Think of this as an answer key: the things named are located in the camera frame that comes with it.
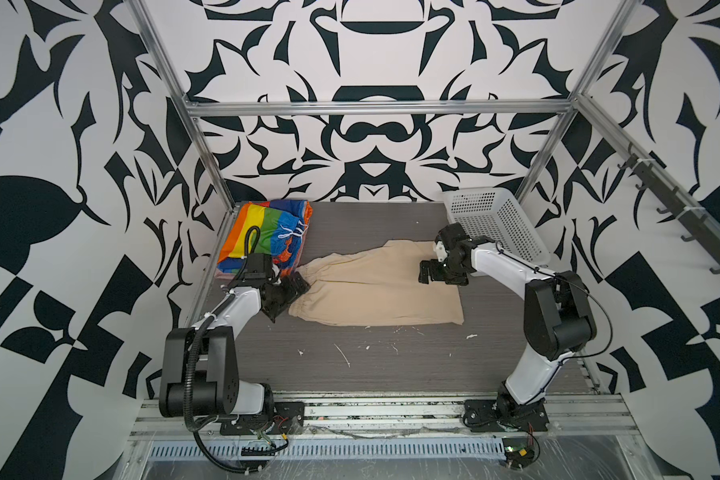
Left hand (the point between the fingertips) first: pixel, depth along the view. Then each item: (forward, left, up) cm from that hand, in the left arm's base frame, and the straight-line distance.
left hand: (300, 289), depth 90 cm
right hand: (+4, -41, 0) cm, 41 cm away
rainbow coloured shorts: (+23, +12, +2) cm, 26 cm away
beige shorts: (+3, -23, -5) cm, 24 cm away
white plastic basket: (+32, -69, -4) cm, 76 cm away
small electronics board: (-41, -54, -7) cm, 68 cm away
